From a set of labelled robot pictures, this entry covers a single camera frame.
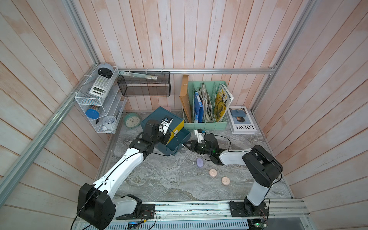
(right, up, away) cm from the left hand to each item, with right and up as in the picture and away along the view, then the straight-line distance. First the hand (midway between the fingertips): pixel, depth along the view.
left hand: (166, 131), depth 81 cm
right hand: (+10, -8, +7) cm, 14 cm away
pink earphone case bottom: (+34, -29, +1) cm, 45 cm away
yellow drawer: (+8, +2, +3) cm, 8 cm away
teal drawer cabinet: (+7, -2, +8) cm, 11 cm away
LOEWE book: (+55, +7, +29) cm, 63 cm away
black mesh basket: (-19, +35, +25) cm, 47 cm away
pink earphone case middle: (+28, -26, +5) cm, 38 cm away
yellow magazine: (+39, +22, +20) cm, 49 cm away
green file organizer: (+32, +33, +26) cm, 52 cm away
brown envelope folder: (+10, +21, +3) cm, 23 cm away
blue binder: (+20, +15, +13) cm, 28 cm away
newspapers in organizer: (+27, +13, +18) cm, 35 cm away
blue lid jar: (-40, +10, -5) cm, 41 cm away
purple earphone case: (+20, -20, +8) cm, 30 cm away
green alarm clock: (-28, +7, +23) cm, 37 cm away
